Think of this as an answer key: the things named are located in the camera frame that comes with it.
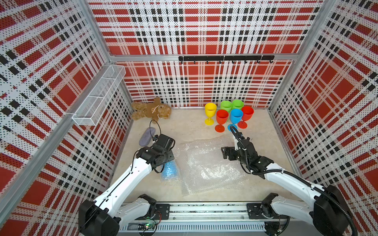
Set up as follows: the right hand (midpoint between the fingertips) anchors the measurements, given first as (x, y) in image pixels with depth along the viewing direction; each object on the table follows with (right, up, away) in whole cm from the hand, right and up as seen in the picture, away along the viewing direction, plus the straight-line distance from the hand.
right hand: (230, 148), depth 84 cm
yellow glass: (-10, +24, +16) cm, 31 cm away
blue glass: (-33, -10, -13) cm, 37 cm away
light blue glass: (+7, +19, +12) cm, 24 cm away
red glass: (+15, +20, +14) cm, 29 cm away
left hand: (-34, -3, -4) cm, 35 cm away
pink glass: (-3, +18, +12) cm, 22 cm away
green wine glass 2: (+10, +28, +21) cm, 36 cm away
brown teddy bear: (-52, +24, +27) cm, 63 cm away
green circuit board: (-44, -35, -14) cm, 58 cm away
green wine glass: (+2, +27, +21) cm, 35 cm away
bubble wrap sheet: (-17, -12, 0) cm, 21 cm away
